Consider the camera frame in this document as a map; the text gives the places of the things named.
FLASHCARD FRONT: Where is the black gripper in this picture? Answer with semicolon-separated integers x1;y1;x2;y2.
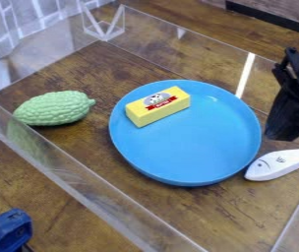
265;47;299;142

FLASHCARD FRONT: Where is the blue clamp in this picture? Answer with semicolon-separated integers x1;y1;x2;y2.
0;209;34;252

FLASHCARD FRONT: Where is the round blue tray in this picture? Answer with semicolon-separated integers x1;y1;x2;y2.
110;80;262;186

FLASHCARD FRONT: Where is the clear acrylic enclosure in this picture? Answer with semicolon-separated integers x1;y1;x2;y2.
0;0;299;252

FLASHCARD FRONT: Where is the white fish toy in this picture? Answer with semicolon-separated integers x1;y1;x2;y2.
245;149;299;181

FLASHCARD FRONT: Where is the yellow butter block toy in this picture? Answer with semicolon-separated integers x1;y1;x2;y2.
125;86;191;128

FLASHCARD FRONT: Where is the green bitter gourd toy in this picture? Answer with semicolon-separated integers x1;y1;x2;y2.
14;91;96;126

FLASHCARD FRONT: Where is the grey checkered cloth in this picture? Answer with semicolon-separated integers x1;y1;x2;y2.
0;0;114;58

